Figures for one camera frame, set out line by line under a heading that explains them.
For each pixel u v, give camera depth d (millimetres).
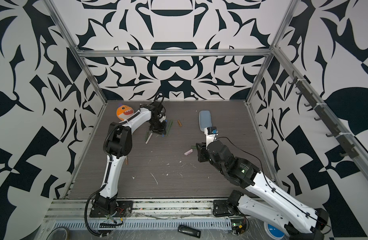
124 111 1020
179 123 1075
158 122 909
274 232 683
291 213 410
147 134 1018
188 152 921
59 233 684
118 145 612
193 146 970
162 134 991
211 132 585
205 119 1082
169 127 1048
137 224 776
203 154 595
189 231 689
